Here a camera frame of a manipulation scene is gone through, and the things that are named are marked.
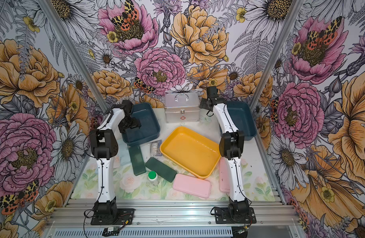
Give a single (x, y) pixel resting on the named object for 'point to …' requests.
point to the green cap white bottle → (152, 175)
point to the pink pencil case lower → (192, 185)
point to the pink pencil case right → (224, 175)
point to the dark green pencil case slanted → (161, 170)
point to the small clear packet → (155, 149)
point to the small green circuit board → (112, 231)
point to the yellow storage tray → (197, 153)
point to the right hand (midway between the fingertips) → (208, 108)
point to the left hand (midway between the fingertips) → (132, 131)
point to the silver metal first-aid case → (182, 107)
